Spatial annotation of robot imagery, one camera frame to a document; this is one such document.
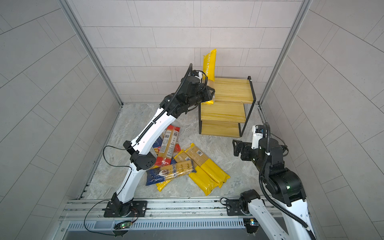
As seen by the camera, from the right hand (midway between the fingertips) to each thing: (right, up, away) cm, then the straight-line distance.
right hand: (241, 140), depth 65 cm
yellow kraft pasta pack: (-8, -22, +15) cm, 28 cm away
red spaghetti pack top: (-36, -7, +24) cm, 43 cm away
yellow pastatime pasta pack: (-38, -26, +12) cm, 48 cm away
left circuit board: (-52, -37, 0) cm, 64 cm away
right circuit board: (+6, -39, +3) cm, 40 cm away
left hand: (-10, +24, +7) cm, 26 cm away
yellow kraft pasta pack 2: (-18, -23, +14) cm, 32 cm away
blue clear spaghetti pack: (-41, -21, +12) cm, 47 cm away
